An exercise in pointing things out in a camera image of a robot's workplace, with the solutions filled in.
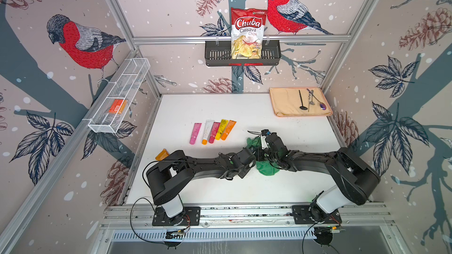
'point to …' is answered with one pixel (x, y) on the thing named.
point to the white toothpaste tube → (209, 125)
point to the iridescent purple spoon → (322, 106)
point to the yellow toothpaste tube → (221, 129)
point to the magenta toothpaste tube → (195, 130)
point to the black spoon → (303, 107)
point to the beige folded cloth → (299, 101)
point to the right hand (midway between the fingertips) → (250, 152)
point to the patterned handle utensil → (309, 100)
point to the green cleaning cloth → (265, 167)
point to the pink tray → (308, 101)
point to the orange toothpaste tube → (228, 129)
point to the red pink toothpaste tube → (215, 128)
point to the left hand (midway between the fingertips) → (246, 161)
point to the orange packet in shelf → (116, 104)
